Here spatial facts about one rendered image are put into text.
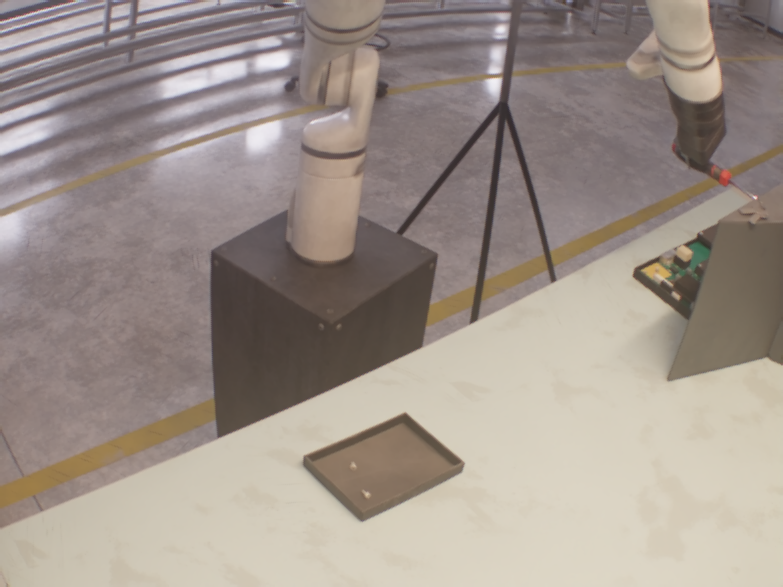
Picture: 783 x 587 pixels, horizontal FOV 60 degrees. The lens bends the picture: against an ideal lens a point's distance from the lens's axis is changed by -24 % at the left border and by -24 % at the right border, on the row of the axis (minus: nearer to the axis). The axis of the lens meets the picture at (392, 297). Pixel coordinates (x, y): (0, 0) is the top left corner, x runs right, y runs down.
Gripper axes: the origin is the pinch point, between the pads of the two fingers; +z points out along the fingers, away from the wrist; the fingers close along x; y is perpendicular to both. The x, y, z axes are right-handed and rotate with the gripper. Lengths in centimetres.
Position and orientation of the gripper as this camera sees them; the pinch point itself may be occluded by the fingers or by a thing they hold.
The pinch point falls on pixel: (693, 161)
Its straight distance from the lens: 102.7
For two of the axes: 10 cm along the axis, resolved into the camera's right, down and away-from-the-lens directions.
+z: 3.7, 4.6, 8.1
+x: 6.7, -7.4, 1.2
